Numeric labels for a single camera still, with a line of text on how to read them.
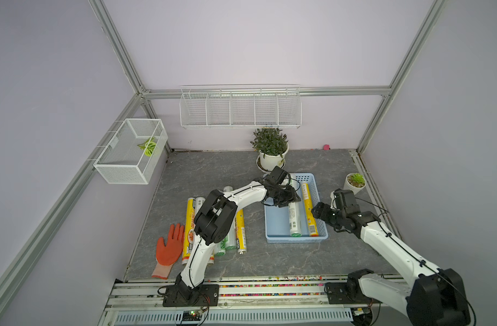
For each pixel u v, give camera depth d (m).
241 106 1.02
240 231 0.87
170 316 0.71
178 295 0.69
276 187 0.81
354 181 0.94
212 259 0.80
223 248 0.82
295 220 0.83
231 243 0.83
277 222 0.91
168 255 0.83
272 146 1.00
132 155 0.82
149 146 0.82
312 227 0.87
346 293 0.73
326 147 1.24
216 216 0.55
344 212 0.64
